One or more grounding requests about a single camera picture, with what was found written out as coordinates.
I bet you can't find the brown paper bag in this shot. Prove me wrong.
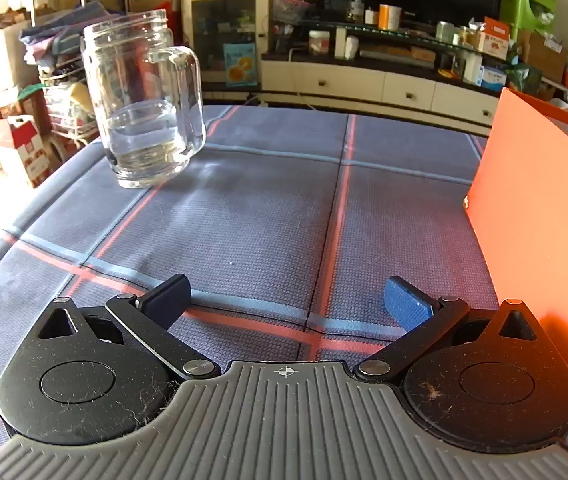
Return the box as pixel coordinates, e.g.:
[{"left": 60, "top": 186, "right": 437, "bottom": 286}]
[{"left": 0, "top": 9, "right": 34, "bottom": 96}]

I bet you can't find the orange canister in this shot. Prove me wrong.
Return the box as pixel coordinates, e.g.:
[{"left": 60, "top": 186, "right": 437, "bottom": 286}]
[{"left": 378, "top": 4, "right": 402, "bottom": 31}]

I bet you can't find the blue white box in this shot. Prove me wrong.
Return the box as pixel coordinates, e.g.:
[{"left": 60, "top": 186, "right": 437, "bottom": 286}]
[{"left": 479, "top": 66, "right": 507, "bottom": 92}]

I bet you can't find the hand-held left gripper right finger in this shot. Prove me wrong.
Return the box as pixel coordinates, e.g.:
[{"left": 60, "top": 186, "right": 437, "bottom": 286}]
[{"left": 353, "top": 275, "right": 540, "bottom": 383}]

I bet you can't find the white TV cabinet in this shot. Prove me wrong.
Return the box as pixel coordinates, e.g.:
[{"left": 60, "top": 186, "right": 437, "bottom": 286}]
[{"left": 261, "top": 20, "right": 515, "bottom": 136}]

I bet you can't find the black trolley cart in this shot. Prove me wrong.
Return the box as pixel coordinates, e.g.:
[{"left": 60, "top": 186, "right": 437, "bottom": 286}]
[{"left": 18, "top": 0, "right": 104, "bottom": 146}]

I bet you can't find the blue plaid tablecloth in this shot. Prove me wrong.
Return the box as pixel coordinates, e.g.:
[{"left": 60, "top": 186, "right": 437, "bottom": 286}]
[{"left": 0, "top": 104, "right": 568, "bottom": 466}]

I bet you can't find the orange white carton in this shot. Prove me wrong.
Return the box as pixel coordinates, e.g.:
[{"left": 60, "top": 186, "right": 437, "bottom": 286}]
[{"left": 479, "top": 17, "right": 510, "bottom": 58}]

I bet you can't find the glass door cabinet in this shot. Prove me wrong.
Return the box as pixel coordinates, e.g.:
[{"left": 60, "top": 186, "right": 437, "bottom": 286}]
[{"left": 180, "top": 0, "right": 275, "bottom": 93}]

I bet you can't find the orange box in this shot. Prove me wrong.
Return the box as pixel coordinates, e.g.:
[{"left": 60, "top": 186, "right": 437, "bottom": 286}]
[{"left": 463, "top": 86, "right": 568, "bottom": 401}]

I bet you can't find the brown cardboard box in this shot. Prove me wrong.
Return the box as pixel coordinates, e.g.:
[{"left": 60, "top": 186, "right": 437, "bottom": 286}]
[{"left": 521, "top": 30, "right": 568, "bottom": 83}]

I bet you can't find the glass mug with water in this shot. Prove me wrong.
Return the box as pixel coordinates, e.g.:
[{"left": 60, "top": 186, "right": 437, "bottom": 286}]
[{"left": 81, "top": 8, "right": 208, "bottom": 191}]

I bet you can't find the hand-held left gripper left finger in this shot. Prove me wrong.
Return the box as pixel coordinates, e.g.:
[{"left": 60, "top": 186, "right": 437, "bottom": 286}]
[{"left": 34, "top": 274, "right": 222, "bottom": 382}]

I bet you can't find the red white cardboard box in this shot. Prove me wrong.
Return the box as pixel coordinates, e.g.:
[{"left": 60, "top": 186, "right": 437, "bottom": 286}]
[{"left": 0, "top": 115, "right": 50, "bottom": 187}]

